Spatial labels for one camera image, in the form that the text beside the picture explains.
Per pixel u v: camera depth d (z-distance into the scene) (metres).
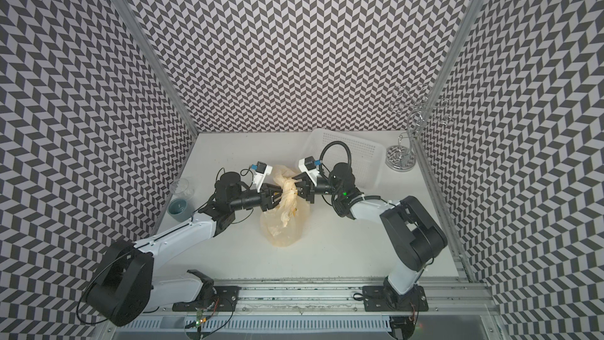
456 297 0.76
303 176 0.70
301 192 0.72
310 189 0.70
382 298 0.66
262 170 0.71
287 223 0.62
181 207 0.88
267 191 0.71
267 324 0.69
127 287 0.40
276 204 0.71
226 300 0.69
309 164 0.66
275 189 0.75
